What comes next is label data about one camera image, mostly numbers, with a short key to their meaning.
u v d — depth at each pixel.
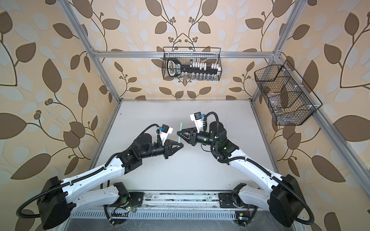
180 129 0.68
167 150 0.62
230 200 0.73
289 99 0.83
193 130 0.63
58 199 0.40
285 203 0.39
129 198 0.73
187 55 0.90
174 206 0.74
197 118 0.63
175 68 0.84
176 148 0.68
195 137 0.61
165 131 0.63
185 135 0.69
